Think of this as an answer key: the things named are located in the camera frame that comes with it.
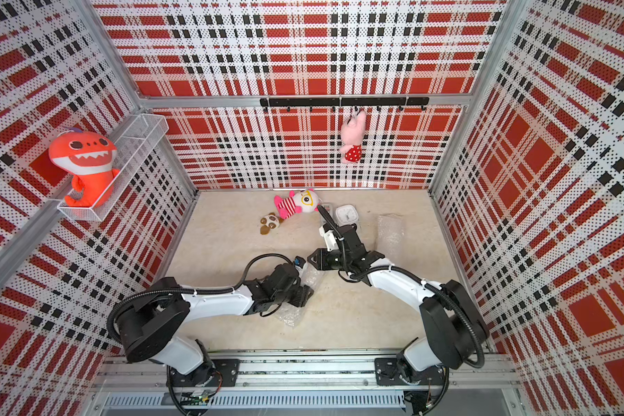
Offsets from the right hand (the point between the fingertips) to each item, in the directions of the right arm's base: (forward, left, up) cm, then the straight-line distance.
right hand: (314, 258), depth 83 cm
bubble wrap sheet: (-15, +7, -7) cm, 18 cm away
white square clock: (+27, -12, -10) cm, 31 cm away
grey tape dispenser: (+30, -5, -9) cm, 32 cm away
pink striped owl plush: (+31, +6, -6) cm, 32 cm away
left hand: (-5, +3, -11) cm, 13 cm away
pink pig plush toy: (+40, -14, +19) cm, 46 cm away
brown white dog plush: (+23, +20, -10) cm, 32 cm away
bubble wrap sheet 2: (+14, -28, -6) cm, 32 cm away
